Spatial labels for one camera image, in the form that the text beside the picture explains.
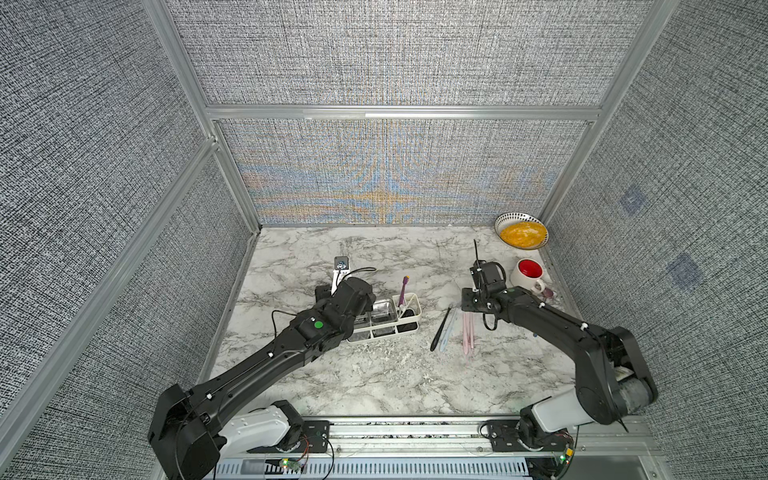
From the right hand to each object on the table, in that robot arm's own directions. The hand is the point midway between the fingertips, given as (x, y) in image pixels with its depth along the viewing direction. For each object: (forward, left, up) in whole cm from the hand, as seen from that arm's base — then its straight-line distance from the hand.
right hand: (469, 290), depth 91 cm
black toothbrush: (-11, +10, -7) cm, 17 cm away
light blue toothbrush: (-9, +6, -8) cm, 14 cm away
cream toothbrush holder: (-11, +20, +1) cm, 22 cm away
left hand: (-6, +34, +13) cm, 37 cm away
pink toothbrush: (-10, +1, -8) cm, 13 cm away
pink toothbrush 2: (-9, -1, -8) cm, 12 cm away
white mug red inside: (+10, -22, -5) cm, 25 cm away
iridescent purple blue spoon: (+4, -29, -9) cm, 30 cm away
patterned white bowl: (+38, -27, -7) cm, 48 cm away
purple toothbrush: (-3, +21, +3) cm, 21 cm away
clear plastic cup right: (-3, +27, -7) cm, 28 cm away
